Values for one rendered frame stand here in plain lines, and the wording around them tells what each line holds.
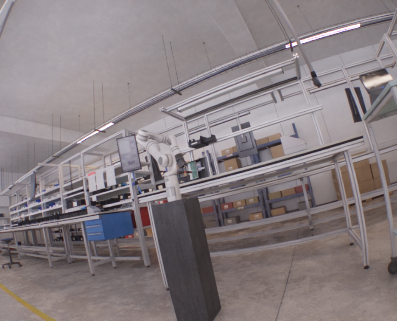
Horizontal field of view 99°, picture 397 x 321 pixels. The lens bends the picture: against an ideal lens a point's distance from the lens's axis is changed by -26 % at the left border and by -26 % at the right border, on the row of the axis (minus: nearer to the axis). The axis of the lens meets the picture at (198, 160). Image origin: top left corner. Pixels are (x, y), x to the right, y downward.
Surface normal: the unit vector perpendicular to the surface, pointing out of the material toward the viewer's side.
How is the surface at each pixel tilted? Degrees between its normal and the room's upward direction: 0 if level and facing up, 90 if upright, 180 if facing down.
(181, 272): 90
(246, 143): 97
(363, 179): 90
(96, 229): 90
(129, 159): 101
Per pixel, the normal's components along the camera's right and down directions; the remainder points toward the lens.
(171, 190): -0.38, -0.11
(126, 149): 0.00, 0.00
